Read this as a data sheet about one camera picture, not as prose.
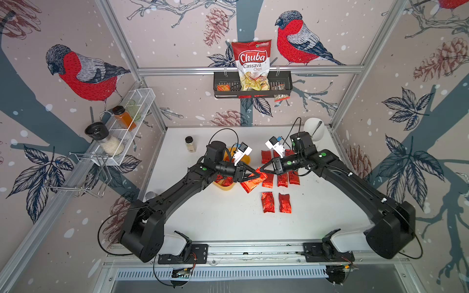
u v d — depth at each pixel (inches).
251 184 27.5
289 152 26.2
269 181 37.1
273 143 26.9
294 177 37.4
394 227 15.4
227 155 25.3
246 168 26.4
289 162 25.3
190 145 40.5
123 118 28.1
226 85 36.7
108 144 25.9
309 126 40.4
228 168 26.3
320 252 28.6
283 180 37.0
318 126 39.8
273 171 26.4
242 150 26.4
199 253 28.8
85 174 23.5
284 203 33.6
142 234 16.2
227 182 37.2
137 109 30.8
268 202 33.7
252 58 32.0
